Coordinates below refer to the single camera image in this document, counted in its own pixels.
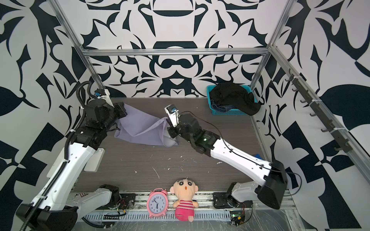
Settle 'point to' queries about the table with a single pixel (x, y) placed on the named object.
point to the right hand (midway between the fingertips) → (167, 117)
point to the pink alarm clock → (157, 202)
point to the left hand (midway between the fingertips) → (120, 100)
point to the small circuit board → (236, 217)
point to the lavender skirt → (139, 126)
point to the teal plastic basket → (234, 111)
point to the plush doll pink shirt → (185, 189)
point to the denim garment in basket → (221, 108)
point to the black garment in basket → (231, 95)
